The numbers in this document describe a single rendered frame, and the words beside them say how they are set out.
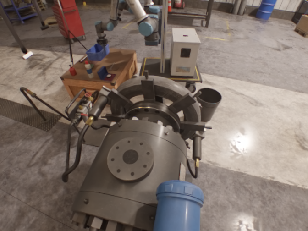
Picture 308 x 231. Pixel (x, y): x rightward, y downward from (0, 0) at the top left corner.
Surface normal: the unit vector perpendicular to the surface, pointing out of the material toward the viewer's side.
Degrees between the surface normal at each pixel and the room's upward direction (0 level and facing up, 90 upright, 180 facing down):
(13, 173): 0
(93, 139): 0
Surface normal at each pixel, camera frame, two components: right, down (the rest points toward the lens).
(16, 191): 0.00, -0.67
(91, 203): -0.36, -0.68
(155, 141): 0.30, -0.60
